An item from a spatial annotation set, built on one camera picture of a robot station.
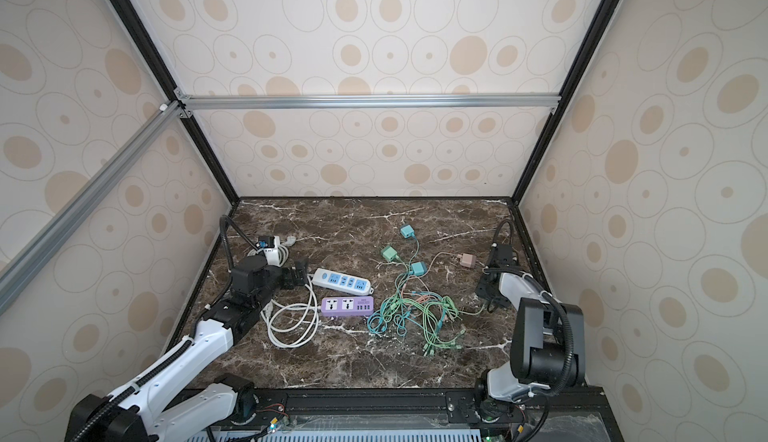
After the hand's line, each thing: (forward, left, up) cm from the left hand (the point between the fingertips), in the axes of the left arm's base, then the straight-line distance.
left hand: (300, 255), depth 81 cm
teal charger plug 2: (+21, -30, -17) cm, 40 cm away
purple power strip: (-8, -12, -15) cm, 21 cm away
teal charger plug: (+5, -34, -16) cm, 38 cm away
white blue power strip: (0, -9, -16) cm, 18 cm away
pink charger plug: (+9, -50, -17) cm, 54 cm away
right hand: (-2, -57, -17) cm, 59 cm away
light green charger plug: (+11, -24, -16) cm, 31 cm away
